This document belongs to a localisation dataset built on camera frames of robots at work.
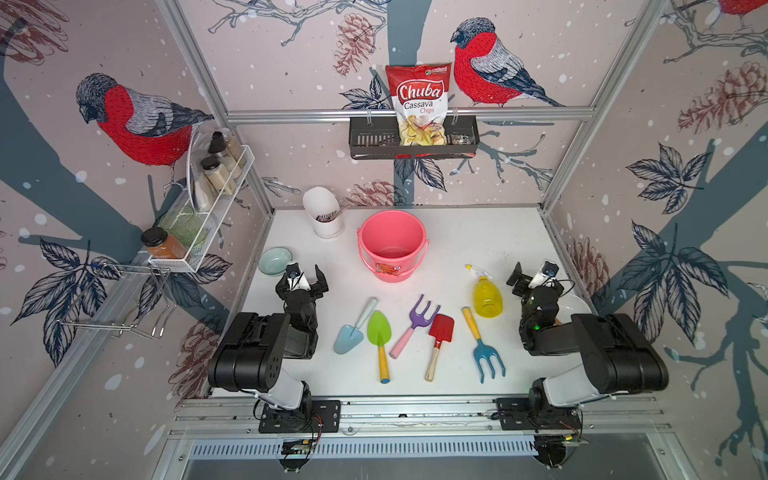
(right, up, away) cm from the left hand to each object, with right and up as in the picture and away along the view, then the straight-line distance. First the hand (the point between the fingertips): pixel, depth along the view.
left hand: (306, 263), depth 89 cm
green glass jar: (-27, +12, -14) cm, 33 cm away
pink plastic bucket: (+26, +5, +19) cm, 33 cm away
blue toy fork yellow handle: (+52, -24, -6) cm, 58 cm away
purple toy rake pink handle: (+34, -18, +1) cm, 38 cm away
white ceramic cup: (0, +18, +20) cm, 27 cm away
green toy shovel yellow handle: (+23, -21, -1) cm, 31 cm away
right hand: (+70, -1, +1) cm, 70 cm away
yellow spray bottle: (+57, -11, +4) cm, 58 cm away
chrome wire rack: (-25, -3, -33) cm, 41 cm away
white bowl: (+81, -13, +1) cm, 82 cm away
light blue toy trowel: (+14, -22, -1) cm, 25 cm away
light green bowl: (-15, -1, +12) cm, 19 cm away
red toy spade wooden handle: (+41, -20, -3) cm, 46 cm away
